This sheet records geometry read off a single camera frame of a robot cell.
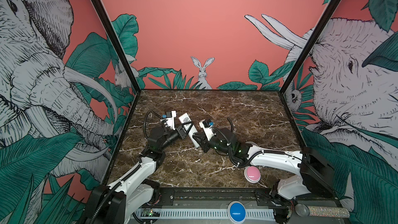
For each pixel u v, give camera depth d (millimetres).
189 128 732
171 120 701
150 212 699
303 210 673
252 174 799
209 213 702
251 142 897
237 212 691
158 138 593
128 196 426
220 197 751
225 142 557
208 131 646
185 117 742
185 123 727
